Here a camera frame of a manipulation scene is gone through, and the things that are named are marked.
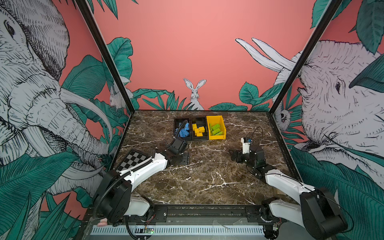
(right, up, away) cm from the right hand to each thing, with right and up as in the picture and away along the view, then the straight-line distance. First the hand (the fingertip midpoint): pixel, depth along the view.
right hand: (234, 148), depth 88 cm
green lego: (-9, +9, +17) cm, 21 cm away
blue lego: (-30, +13, +16) cm, 36 cm away
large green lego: (-8, +13, +20) cm, 25 cm away
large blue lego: (-31, +8, +17) cm, 36 cm away
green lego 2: (-6, +8, +17) cm, 19 cm away
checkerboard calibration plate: (-61, -6, +3) cm, 62 cm away
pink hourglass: (-66, -32, -19) cm, 76 cm away
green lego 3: (-12, +12, +19) cm, 25 cm away
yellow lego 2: (-19, +10, +18) cm, 28 cm away
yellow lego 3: (-23, +10, +17) cm, 30 cm away
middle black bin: (-19, +16, +28) cm, 38 cm away
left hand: (-29, -4, -2) cm, 30 cm away
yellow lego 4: (-20, +7, +16) cm, 27 cm away
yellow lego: (-24, +13, +21) cm, 34 cm away
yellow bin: (-9, +17, +24) cm, 31 cm away
